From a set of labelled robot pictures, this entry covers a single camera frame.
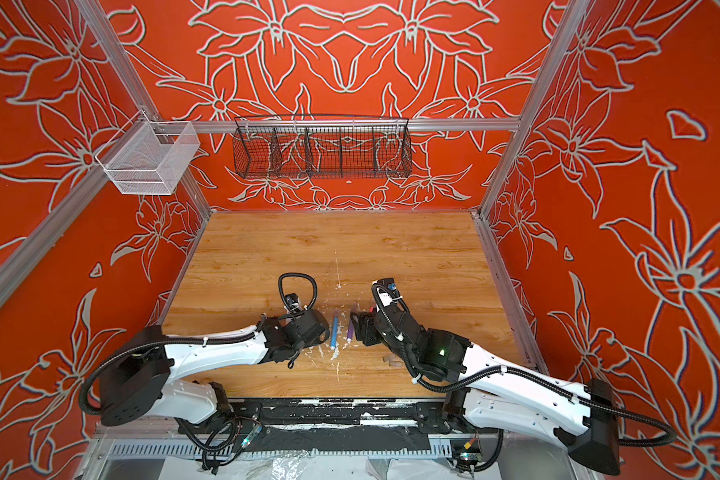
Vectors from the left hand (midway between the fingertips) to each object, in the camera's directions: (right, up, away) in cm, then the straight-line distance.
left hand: (315, 329), depth 85 cm
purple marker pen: (+10, -1, +2) cm, 11 cm away
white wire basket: (-54, +52, +7) cm, 75 cm away
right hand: (+12, +8, -14) cm, 20 cm away
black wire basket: (0, +58, +15) cm, 60 cm away
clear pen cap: (+22, -7, -4) cm, 24 cm away
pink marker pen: (+17, +4, +7) cm, 19 cm away
